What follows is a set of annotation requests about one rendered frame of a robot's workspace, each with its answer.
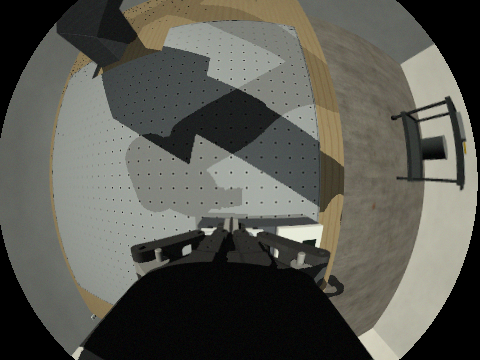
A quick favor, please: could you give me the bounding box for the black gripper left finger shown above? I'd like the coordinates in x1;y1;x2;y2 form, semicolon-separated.
131;218;232;279

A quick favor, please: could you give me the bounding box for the black dock with white console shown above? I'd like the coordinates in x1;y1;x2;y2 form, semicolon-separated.
197;217;323;248

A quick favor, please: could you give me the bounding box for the grey flat work mat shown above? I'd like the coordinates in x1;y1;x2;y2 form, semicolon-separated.
52;20;321;306

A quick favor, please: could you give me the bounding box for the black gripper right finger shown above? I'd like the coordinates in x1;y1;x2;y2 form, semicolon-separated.
231;219;331;287

